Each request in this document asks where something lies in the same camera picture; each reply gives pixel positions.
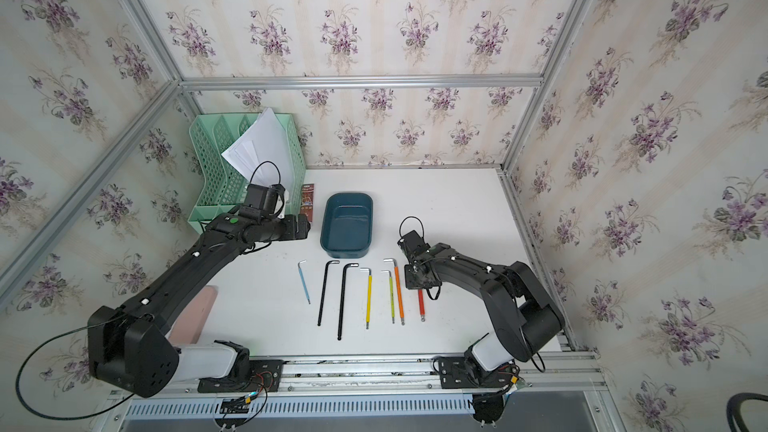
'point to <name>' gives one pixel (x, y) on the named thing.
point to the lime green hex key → (391, 292)
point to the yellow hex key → (369, 294)
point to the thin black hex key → (324, 289)
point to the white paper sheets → (263, 155)
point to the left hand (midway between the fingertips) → (299, 227)
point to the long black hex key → (343, 295)
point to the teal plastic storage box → (347, 225)
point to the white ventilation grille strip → (311, 406)
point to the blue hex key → (302, 278)
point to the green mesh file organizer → (217, 186)
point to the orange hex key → (401, 308)
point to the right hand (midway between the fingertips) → (419, 281)
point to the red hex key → (421, 305)
